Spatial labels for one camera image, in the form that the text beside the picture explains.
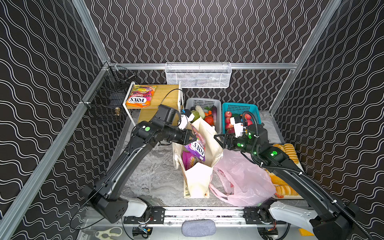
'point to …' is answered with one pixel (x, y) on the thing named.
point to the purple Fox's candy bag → (198, 147)
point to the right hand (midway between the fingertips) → (218, 136)
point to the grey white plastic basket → (204, 102)
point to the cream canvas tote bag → (197, 178)
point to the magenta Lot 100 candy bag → (189, 159)
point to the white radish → (200, 112)
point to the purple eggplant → (214, 112)
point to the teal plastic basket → (238, 108)
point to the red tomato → (209, 119)
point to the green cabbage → (196, 116)
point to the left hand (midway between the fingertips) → (199, 139)
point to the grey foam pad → (198, 228)
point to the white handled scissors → (106, 234)
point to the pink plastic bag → (238, 180)
